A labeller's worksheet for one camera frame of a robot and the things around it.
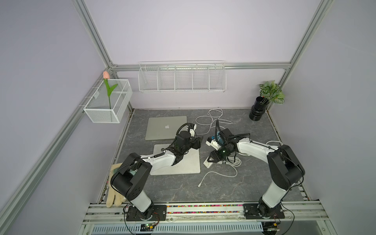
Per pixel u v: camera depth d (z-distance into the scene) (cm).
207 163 87
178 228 71
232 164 87
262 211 65
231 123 112
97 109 72
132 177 45
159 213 74
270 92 95
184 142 69
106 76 83
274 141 102
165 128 108
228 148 69
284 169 47
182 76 97
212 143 83
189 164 89
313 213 74
